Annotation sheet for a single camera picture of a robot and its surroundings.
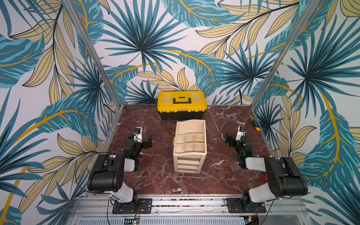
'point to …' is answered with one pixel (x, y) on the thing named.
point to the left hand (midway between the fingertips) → (144, 134)
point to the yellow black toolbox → (182, 105)
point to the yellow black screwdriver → (257, 128)
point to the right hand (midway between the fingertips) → (235, 133)
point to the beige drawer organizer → (189, 146)
